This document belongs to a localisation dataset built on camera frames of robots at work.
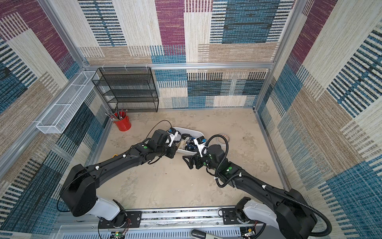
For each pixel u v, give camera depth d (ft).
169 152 2.49
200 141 2.25
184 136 3.29
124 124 3.53
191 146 3.14
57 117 2.35
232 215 2.42
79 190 1.40
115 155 3.09
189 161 2.29
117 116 3.44
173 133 2.49
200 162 2.30
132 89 3.56
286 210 1.32
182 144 3.12
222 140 2.09
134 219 2.40
